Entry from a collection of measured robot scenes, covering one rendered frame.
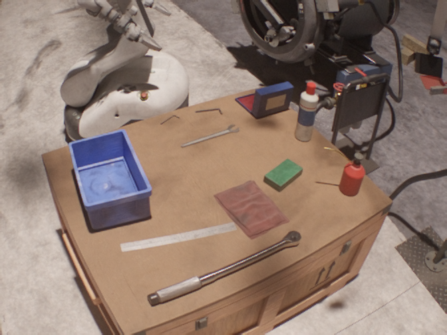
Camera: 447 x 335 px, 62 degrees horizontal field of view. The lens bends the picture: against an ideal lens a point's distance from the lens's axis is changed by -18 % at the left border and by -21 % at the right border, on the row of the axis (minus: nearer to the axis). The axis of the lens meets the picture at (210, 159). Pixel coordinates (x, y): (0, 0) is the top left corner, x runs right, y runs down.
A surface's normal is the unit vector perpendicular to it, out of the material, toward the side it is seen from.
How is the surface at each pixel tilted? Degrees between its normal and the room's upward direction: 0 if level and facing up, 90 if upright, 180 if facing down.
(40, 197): 0
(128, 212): 90
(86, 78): 90
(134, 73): 0
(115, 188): 0
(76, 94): 90
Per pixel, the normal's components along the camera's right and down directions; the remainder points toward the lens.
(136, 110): 0.00, 0.64
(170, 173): 0.04, -0.77
